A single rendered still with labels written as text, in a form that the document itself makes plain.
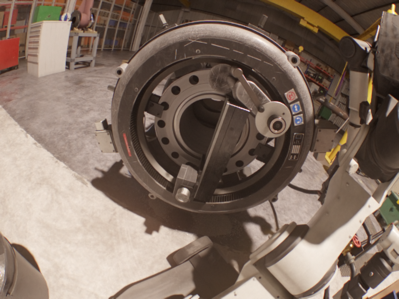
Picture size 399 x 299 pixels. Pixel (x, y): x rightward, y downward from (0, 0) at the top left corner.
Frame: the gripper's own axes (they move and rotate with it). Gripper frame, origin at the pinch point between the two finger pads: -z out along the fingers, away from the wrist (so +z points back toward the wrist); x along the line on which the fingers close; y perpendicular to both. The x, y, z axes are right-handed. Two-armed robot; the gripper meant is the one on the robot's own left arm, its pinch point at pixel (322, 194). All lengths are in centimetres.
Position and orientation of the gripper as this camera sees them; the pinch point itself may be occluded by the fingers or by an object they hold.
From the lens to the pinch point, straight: 102.8
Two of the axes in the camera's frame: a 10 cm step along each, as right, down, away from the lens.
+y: 7.6, 5.3, -3.8
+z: 3.0, -8.0, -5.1
